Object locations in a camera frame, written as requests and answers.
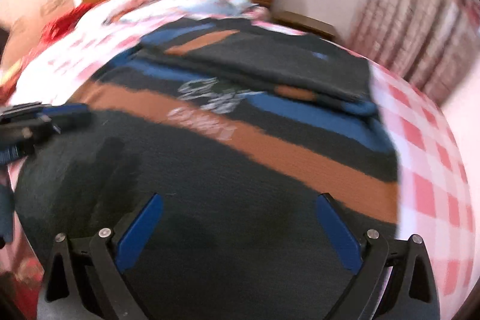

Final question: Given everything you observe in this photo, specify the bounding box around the dark striped knit sweater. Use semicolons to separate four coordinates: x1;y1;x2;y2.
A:
16;19;398;319

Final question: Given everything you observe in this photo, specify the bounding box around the pink checkered bed cover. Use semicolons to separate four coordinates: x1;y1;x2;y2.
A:
1;6;479;319

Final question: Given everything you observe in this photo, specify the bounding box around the blue floral folded quilt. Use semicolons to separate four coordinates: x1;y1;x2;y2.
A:
115;0;271;23

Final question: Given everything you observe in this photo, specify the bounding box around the dark wooden nightstand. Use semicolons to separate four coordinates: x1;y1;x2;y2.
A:
272;10;338;41

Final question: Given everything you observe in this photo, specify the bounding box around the pink floral curtain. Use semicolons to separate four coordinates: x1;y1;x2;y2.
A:
347;0;479;106

